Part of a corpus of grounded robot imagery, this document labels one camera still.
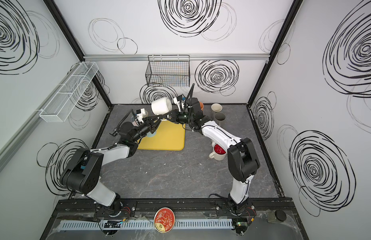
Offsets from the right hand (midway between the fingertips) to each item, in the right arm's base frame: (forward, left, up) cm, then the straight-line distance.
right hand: (160, 117), depth 77 cm
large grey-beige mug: (+16, -35, -19) cm, 43 cm away
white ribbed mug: (+5, 0, +3) cm, 6 cm away
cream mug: (-10, -33, -21) cm, 40 cm away
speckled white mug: (-4, -29, -20) cm, 35 cm away
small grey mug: (+25, -35, -18) cm, 46 cm away
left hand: (0, -2, -1) cm, 2 cm away
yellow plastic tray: (+6, -2, -27) cm, 28 cm away
